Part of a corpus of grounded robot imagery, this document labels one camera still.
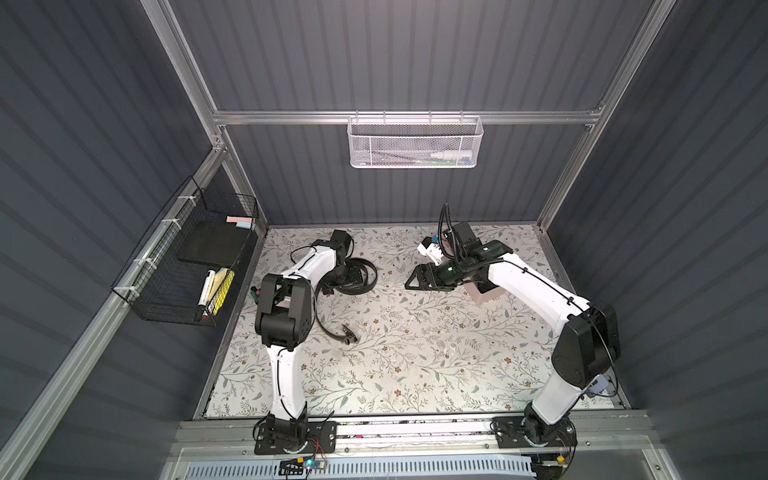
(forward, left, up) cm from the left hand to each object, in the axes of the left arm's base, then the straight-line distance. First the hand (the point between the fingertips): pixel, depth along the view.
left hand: (347, 286), depth 99 cm
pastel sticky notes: (+7, +29, +24) cm, 38 cm away
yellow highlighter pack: (-18, +26, +24) cm, 39 cm away
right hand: (-10, -22, +15) cm, 29 cm away
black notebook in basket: (-2, +32, +25) cm, 41 cm away
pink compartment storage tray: (-5, -44, +3) cm, 44 cm away
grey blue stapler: (-32, -69, +1) cm, 76 cm away
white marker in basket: (-16, +29, +24) cm, 41 cm away
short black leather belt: (-16, -2, -2) cm, 17 cm away
